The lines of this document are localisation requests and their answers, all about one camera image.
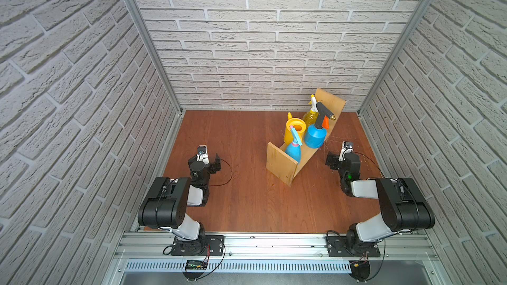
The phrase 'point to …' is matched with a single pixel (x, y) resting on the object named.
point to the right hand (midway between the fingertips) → (333, 151)
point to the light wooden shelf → (333, 105)
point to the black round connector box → (360, 270)
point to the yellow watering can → (298, 126)
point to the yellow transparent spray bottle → (310, 118)
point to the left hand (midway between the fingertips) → (203, 150)
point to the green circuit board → (196, 264)
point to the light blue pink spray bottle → (294, 149)
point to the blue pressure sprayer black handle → (315, 135)
